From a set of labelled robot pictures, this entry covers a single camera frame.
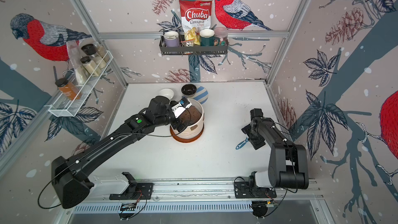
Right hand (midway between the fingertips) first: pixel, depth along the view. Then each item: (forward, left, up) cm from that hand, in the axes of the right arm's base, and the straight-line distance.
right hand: (248, 134), depth 90 cm
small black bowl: (+33, +39, +3) cm, 51 cm away
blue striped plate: (+33, +29, -2) cm, 44 cm away
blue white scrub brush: (-5, +4, -1) cm, 7 cm away
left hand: (0, +34, +24) cm, 41 cm away
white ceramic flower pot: (+7, +32, +8) cm, 34 cm away
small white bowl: (+31, +55, +2) cm, 63 cm away
